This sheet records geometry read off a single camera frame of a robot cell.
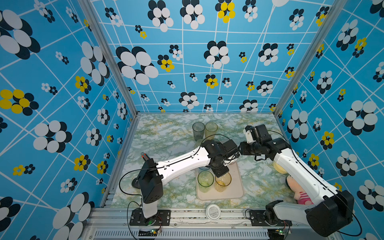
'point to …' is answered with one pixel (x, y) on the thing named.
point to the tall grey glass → (198, 130)
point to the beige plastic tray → (234, 190)
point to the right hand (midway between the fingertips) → (242, 148)
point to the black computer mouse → (135, 183)
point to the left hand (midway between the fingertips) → (222, 170)
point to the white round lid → (213, 212)
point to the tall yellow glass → (210, 129)
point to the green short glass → (205, 179)
